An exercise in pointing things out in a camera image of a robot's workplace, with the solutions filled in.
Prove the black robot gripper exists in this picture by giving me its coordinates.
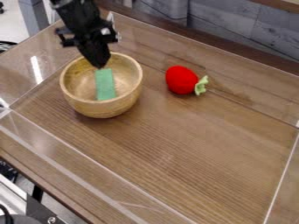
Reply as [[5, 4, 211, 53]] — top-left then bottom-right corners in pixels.
[[55, 20, 120, 68]]

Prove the light wooden bowl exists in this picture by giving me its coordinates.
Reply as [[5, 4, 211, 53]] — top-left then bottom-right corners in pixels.
[[60, 52, 144, 118]]

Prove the green stick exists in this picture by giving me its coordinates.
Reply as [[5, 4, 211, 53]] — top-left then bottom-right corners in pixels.
[[95, 68, 116, 101]]

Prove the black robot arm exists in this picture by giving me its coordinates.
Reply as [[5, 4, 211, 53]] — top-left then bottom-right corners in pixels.
[[51, 0, 120, 69]]

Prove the grey pillar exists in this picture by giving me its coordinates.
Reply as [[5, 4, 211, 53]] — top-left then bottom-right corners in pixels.
[[17, 0, 49, 36]]

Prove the red felt strawberry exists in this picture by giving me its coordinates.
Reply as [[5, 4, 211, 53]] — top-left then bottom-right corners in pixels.
[[164, 66, 209, 95]]

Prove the black metal table leg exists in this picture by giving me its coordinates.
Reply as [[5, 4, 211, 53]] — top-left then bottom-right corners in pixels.
[[32, 185, 43, 202]]

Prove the clear acrylic enclosure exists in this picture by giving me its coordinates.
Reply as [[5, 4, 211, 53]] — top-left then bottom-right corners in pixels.
[[0, 16, 299, 224]]

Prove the black cable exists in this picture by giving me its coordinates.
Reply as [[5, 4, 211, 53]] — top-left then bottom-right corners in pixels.
[[0, 204, 16, 224]]

